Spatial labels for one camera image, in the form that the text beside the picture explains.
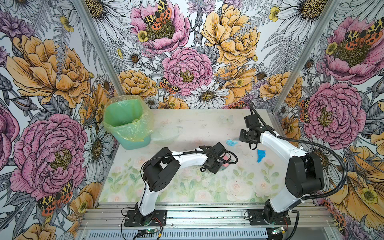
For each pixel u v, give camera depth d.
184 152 0.57
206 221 0.75
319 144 0.48
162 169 0.51
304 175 0.46
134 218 0.73
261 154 0.96
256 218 0.74
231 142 1.02
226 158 0.79
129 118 1.01
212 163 0.73
